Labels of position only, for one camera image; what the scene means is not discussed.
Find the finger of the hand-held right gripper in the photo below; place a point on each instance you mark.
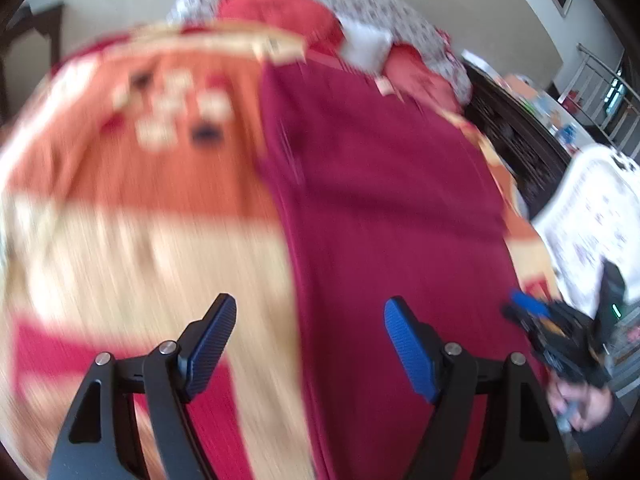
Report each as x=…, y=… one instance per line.
x=527, y=304

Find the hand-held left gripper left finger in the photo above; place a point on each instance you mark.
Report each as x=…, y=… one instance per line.
x=210, y=345

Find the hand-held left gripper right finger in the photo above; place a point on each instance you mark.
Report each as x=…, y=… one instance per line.
x=410, y=350

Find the dark red sweater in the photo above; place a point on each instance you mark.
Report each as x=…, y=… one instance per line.
x=380, y=200

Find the person's right hand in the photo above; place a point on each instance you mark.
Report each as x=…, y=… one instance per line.
x=590, y=405

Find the white plastic chair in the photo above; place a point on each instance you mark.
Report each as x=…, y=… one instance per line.
x=590, y=210

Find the orange red printed blanket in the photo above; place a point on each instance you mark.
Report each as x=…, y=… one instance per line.
x=125, y=260

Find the carved dark wooden cabinet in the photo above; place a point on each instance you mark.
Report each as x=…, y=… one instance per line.
x=520, y=145

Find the orange box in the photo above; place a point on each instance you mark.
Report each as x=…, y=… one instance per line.
x=520, y=85

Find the metal railing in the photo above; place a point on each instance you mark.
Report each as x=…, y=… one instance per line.
x=587, y=72

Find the red heart-shaped pillow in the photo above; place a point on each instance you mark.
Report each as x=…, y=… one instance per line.
x=280, y=10
x=420, y=75

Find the white pillow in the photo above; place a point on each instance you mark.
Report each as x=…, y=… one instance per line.
x=367, y=40

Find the dark wooden desk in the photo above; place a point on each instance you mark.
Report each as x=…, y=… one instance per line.
x=35, y=25

